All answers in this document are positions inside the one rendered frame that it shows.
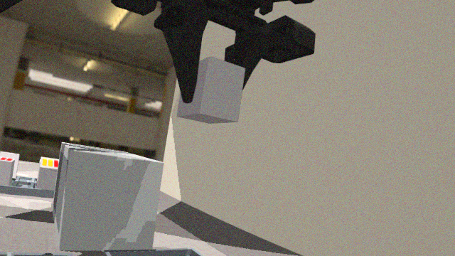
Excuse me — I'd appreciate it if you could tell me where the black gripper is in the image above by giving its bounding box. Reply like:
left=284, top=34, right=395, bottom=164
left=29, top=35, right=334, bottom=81
left=111, top=0, right=316, bottom=103

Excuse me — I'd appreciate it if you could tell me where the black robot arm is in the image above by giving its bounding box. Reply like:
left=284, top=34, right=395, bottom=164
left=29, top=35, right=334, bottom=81
left=0, top=0, right=314, bottom=16

